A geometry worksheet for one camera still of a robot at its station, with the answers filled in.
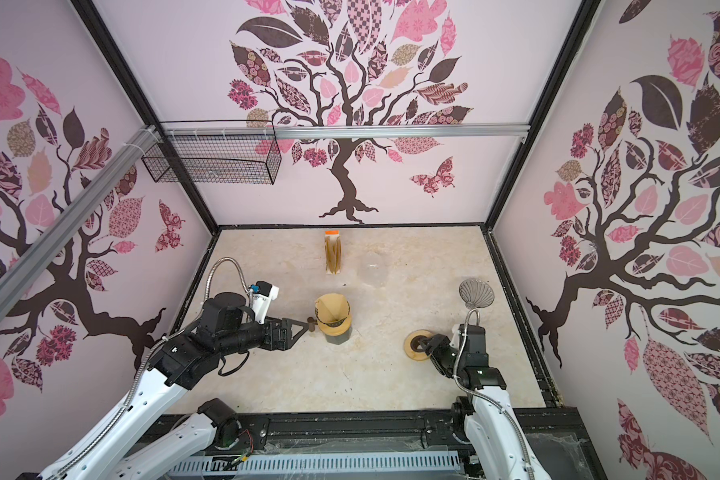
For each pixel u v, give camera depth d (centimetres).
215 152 95
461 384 60
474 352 64
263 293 63
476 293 95
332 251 104
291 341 63
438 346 75
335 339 87
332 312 83
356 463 70
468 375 61
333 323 83
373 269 104
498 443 48
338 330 81
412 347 87
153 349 80
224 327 53
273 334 61
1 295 51
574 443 72
